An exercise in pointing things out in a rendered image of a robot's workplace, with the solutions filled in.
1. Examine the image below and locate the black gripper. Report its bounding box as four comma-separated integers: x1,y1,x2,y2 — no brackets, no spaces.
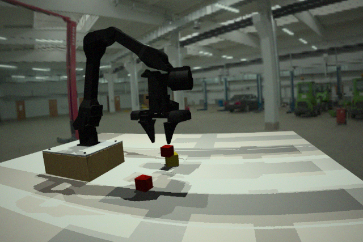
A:
130,91,191,145

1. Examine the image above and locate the red cube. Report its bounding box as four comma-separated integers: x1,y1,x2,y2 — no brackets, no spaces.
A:
134,175,153,192
161,145,174,158

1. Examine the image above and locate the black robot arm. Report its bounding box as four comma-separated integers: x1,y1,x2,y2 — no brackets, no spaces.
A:
73,26,193,147

